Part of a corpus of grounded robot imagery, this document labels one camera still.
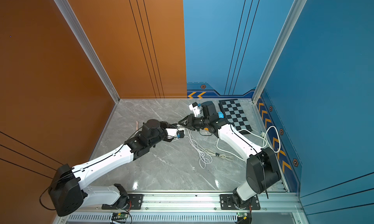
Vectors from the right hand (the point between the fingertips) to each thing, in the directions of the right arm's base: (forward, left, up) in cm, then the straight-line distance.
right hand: (180, 123), depth 77 cm
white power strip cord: (+5, -54, -23) cm, 59 cm away
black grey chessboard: (+23, -37, -19) cm, 48 cm away
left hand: (+2, +3, 0) cm, 4 cm away
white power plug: (+8, -54, -24) cm, 60 cm away
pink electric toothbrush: (+17, +35, -22) cm, 44 cm away
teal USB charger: (-12, -1, +7) cm, 14 cm away
